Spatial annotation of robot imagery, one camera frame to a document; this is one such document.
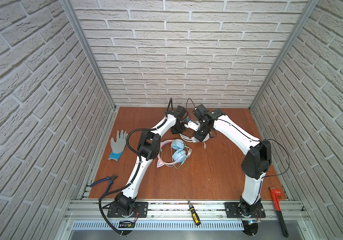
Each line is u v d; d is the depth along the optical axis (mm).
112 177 832
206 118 614
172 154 877
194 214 710
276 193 787
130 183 642
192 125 784
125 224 724
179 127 917
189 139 950
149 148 653
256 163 481
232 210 738
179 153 858
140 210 735
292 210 759
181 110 874
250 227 706
